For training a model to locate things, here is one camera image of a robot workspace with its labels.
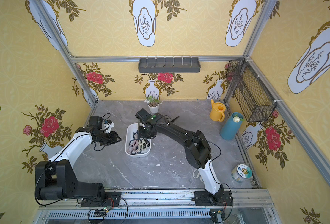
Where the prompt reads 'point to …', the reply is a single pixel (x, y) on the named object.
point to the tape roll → (240, 171)
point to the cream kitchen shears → (144, 145)
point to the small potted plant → (153, 103)
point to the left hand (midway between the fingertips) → (117, 139)
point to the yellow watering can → (216, 113)
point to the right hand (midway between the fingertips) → (138, 138)
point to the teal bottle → (232, 126)
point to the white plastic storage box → (131, 128)
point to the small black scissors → (135, 136)
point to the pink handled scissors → (134, 147)
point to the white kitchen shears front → (196, 174)
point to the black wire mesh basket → (255, 101)
